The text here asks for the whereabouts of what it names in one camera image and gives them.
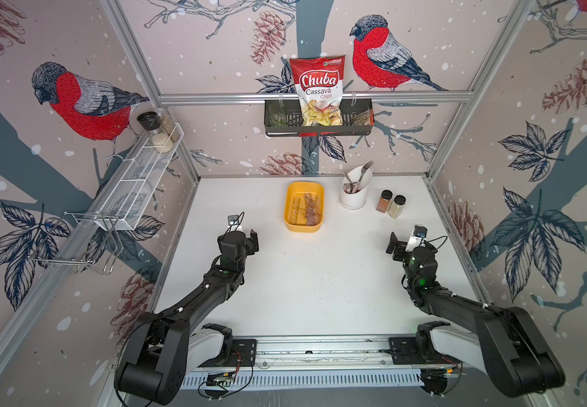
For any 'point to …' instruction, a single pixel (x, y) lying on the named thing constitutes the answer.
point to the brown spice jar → (384, 201)
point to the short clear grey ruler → (294, 211)
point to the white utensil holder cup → (354, 192)
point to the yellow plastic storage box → (297, 190)
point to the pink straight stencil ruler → (312, 209)
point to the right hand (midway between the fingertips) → (404, 233)
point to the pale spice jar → (397, 207)
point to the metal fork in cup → (366, 166)
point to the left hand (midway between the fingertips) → (245, 226)
